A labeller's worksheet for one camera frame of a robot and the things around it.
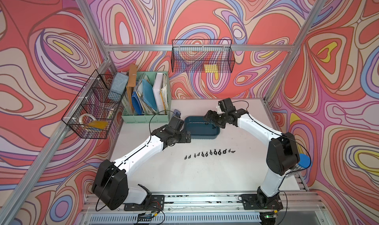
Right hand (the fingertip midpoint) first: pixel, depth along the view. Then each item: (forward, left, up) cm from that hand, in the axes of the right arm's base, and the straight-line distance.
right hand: (209, 123), depth 89 cm
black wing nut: (-13, -15, -13) cm, 23 cm away
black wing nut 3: (-14, +9, -13) cm, 22 cm away
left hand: (-9, +15, 0) cm, 17 cm away
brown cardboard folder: (+16, +45, +20) cm, 52 cm away
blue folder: (+18, +38, +7) cm, 43 cm away
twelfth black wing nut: (-16, +15, -13) cm, 25 cm away
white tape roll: (-11, +62, +22) cm, 66 cm away
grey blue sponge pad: (+13, +51, +21) cm, 57 cm away
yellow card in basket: (-12, +53, +18) cm, 57 cm away
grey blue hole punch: (+17, +22, -9) cm, 29 cm away
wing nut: (-12, -12, -13) cm, 22 cm away
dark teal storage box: (+5, +4, -13) cm, 14 cm away
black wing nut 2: (-14, +7, -13) cm, 21 cm away
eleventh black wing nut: (-15, +13, -13) cm, 24 cm away
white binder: (+19, +30, +14) cm, 38 cm away
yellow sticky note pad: (+27, -3, +21) cm, 35 cm away
